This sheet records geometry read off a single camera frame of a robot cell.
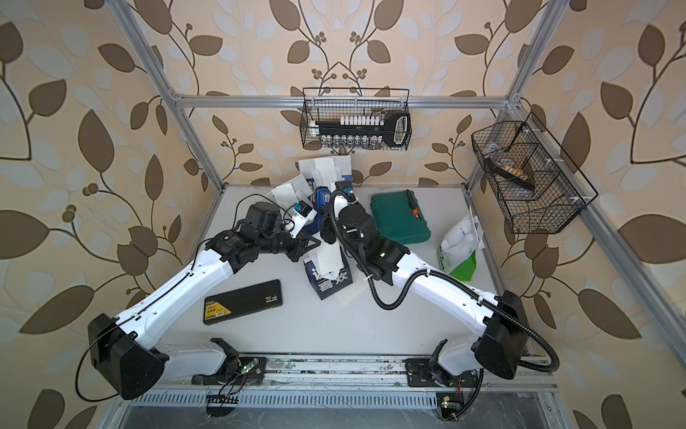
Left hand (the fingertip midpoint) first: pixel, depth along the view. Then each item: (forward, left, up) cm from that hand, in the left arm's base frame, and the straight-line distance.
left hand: (313, 237), depth 74 cm
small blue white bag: (-3, -4, -6) cm, 8 cm away
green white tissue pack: (+1, -44, -8) cm, 44 cm away
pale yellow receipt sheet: (-6, -10, -25) cm, 27 cm away
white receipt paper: (+32, -1, -2) cm, 32 cm away
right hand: (+5, -3, +8) cm, 9 cm away
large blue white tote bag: (+33, -7, -3) cm, 34 cm away
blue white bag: (+21, +6, -2) cm, 22 cm away
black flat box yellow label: (-8, +26, -26) cm, 38 cm away
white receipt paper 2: (-3, -4, -7) cm, 8 cm away
